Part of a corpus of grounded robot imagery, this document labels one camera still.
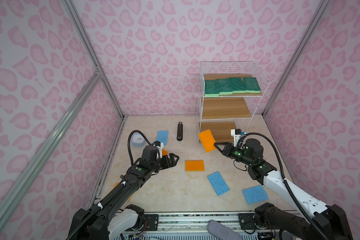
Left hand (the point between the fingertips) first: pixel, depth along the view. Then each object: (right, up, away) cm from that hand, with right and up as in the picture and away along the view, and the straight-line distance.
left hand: (174, 157), depth 81 cm
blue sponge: (-11, +9, +26) cm, 29 cm away
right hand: (+20, +7, -7) cm, 23 cm away
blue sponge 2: (+25, -16, +4) cm, 30 cm away
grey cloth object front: (+22, -32, -13) cm, 41 cm away
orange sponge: (-8, -1, +20) cm, 21 cm away
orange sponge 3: (+12, -8, +12) cm, 18 cm away
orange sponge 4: (-18, -4, -29) cm, 34 cm away
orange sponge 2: (+18, +9, -2) cm, 20 cm away
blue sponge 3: (+43, -20, -1) cm, 48 cm away
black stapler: (+2, +13, +28) cm, 31 cm away
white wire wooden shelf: (+27, +24, +5) cm, 36 cm away
